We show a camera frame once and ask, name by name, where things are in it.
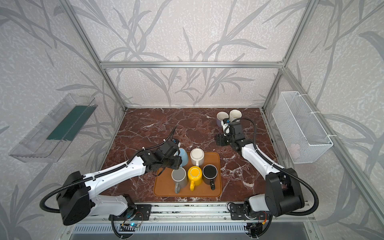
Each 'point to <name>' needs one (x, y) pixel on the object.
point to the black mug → (209, 173)
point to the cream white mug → (197, 156)
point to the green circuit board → (131, 225)
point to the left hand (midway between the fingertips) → (181, 157)
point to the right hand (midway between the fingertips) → (220, 131)
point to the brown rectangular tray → (164, 188)
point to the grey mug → (179, 177)
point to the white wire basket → (303, 137)
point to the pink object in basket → (294, 149)
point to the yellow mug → (195, 177)
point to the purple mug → (220, 116)
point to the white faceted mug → (234, 114)
